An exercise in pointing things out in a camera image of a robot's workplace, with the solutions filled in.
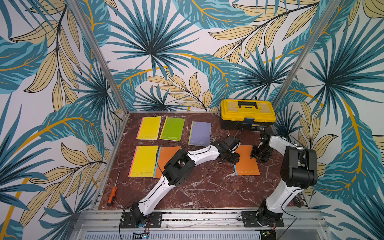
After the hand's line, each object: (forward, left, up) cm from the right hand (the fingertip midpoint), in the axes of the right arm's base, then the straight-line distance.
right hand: (255, 158), depth 95 cm
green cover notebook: (+25, +54, 0) cm, 59 cm away
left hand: (-2, +13, +1) cm, 14 cm away
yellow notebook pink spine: (+26, +71, 0) cm, 76 cm away
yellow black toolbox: (+23, +4, +16) cm, 29 cm away
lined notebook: (+20, +34, +1) cm, 39 cm away
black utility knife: (-25, -15, +1) cm, 29 cm away
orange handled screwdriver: (-20, +83, +2) cm, 86 cm away
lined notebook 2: (-4, +5, -4) cm, 7 cm away
